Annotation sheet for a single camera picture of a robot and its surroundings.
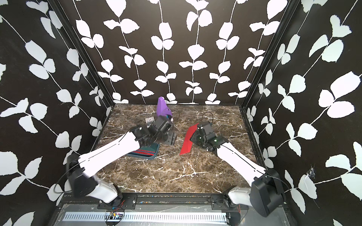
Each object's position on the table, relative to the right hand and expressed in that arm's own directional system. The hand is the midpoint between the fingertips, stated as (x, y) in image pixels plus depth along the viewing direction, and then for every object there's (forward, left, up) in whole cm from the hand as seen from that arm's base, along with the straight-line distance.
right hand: (190, 134), depth 83 cm
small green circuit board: (-39, +38, -16) cm, 57 cm away
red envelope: (-6, +2, -3) cm, 7 cm away
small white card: (+22, +31, -14) cm, 41 cm away
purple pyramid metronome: (+24, +20, -4) cm, 32 cm away
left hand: (-4, +10, +5) cm, 12 cm away
